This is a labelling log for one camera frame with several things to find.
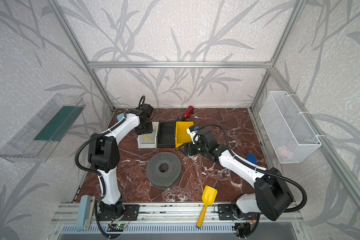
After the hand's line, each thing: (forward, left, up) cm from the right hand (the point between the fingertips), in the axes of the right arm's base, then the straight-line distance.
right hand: (184, 141), depth 82 cm
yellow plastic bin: (+15, +3, -19) cm, 24 cm away
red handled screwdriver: (+37, -3, -14) cm, 40 cm away
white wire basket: (-10, -46, +19) cm, 51 cm away
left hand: (+14, +23, -6) cm, 28 cm away
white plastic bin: (+8, +29, -15) cm, 33 cm away
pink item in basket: (-8, -50, +4) cm, 51 cm away
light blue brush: (+33, +52, -16) cm, 64 cm away
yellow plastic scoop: (-24, -13, -15) cm, 32 cm away
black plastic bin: (+16, +14, -17) cm, 27 cm away
